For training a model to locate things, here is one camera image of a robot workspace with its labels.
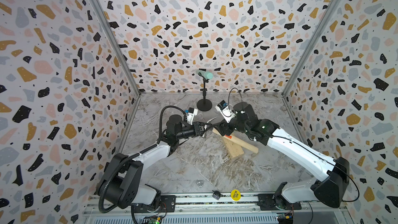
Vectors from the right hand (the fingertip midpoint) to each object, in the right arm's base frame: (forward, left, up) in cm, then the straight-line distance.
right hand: (221, 120), depth 75 cm
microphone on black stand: (+31, +10, -23) cm, 40 cm away
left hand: (-2, +3, -4) cm, 5 cm away
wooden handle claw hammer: (-4, -6, -10) cm, 12 cm away
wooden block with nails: (-4, -8, -23) cm, 25 cm away
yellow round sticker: (-27, -8, -25) cm, 38 cm away
